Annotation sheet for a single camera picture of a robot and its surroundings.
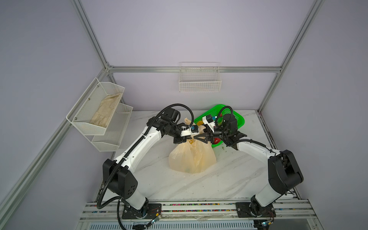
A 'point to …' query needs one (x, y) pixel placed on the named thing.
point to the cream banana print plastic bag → (193, 155)
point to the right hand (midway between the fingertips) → (194, 133)
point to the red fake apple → (216, 140)
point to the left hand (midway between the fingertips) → (188, 136)
